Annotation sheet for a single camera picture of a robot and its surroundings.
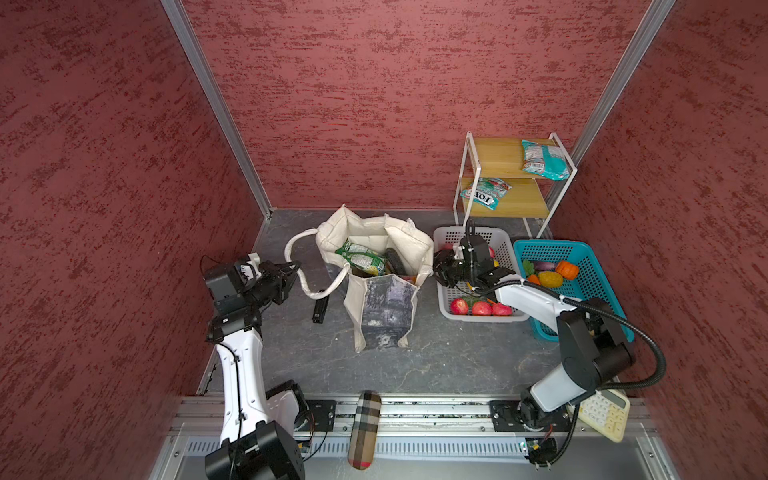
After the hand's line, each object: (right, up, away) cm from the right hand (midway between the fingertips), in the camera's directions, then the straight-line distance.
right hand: (420, 268), depth 87 cm
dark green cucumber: (-8, +1, +8) cm, 11 cm away
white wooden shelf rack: (+42, +24, +19) cm, 52 cm away
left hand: (-31, +2, -13) cm, 34 cm away
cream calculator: (+45, -35, -14) cm, 59 cm away
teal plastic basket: (+56, -6, +7) cm, 57 cm away
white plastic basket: (+30, +4, +12) cm, 33 cm away
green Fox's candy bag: (+25, +25, +15) cm, 39 cm away
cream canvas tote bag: (-11, -9, -13) cm, 19 cm away
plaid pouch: (-15, -37, -18) cm, 43 cm away
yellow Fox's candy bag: (-17, +3, 0) cm, 17 cm away
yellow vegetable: (+44, -5, +9) cm, 45 cm away
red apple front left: (+12, -12, +2) cm, 17 cm away
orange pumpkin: (+50, -2, +10) cm, 51 cm away
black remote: (-31, -14, +4) cm, 35 cm away
